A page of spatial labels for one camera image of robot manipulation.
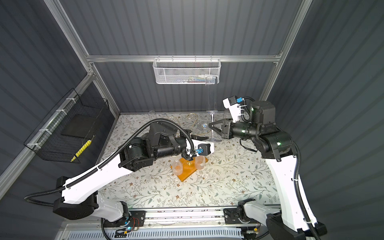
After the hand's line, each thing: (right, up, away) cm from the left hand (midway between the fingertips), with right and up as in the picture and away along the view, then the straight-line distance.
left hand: (207, 134), depth 55 cm
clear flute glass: (-1, +3, +14) cm, 14 cm away
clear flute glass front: (-13, -17, +19) cm, 29 cm away
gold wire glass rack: (-6, +10, +65) cm, 66 cm away
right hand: (+2, +3, +1) cm, 3 cm away
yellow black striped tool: (-57, -8, +13) cm, 59 cm away
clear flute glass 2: (-2, -16, +27) cm, 32 cm away
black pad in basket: (-65, +4, +23) cm, 69 cm away
